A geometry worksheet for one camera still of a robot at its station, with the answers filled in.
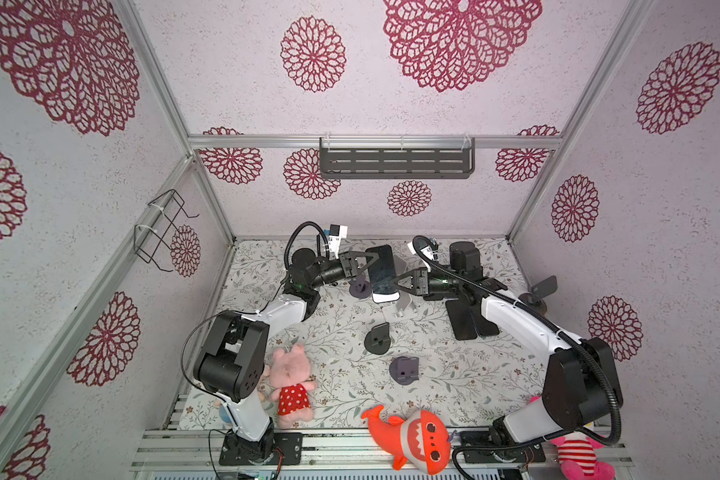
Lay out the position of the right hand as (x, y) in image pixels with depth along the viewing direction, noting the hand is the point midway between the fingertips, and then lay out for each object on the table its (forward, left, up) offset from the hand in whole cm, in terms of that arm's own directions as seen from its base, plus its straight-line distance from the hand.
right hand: (391, 281), depth 76 cm
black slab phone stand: (-6, +3, -21) cm, 22 cm away
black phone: (+2, +2, +1) cm, 3 cm away
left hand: (+5, +3, +2) cm, 6 cm away
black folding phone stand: (+5, -5, -17) cm, 18 cm away
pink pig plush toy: (-18, +26, -18) cm, 37 cm away
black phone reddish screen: (-14, -17, +4) cm, 23 cm away
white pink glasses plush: (-32, -43, -21) cm, 58 cm away
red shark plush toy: (-32, -7, -17) cm, 37 cm away
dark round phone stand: (-15, -4, -21) cm, 26 cm away
